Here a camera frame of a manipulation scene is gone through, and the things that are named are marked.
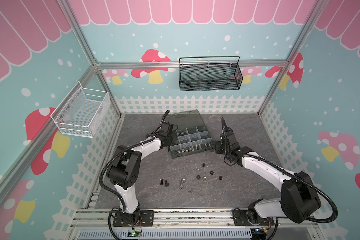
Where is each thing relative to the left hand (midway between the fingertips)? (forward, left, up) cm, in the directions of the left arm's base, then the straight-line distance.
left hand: (175, 139), depth 97 cm
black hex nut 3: (-19, -23, -6) cm, 31 cm away
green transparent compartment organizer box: (+6, -12, -2) cm, 13 cm away
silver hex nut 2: (-25, -6, -5) cm, 26 cm away
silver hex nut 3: (-29, -5, -5) cm, 29 cm away
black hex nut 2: (-23, -15, -5) cm, 28 cm away
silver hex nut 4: (-23, -19, -6) cm, 30 cm away
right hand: (-6, -26, +6) cm, 27 cm away
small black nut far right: (-22, -28, -6) cm, 36 cm away
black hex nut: (-15, -19, -6) cm, 24 cm away
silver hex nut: (-30, -10, -6) cm, 32 cm away
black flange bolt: (-27, +3, -6) cm, 28 cm away
